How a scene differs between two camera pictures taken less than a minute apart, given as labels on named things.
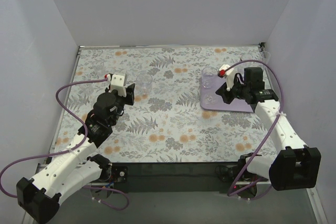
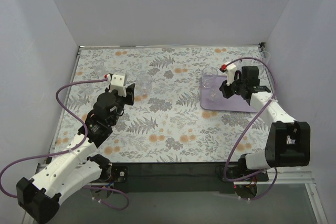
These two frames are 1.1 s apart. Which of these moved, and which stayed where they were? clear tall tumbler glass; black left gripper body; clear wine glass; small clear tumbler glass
Moved: small clear tumbler glass
Stayed: clear tall tumbler glass; black left gripper body; clear wine glass
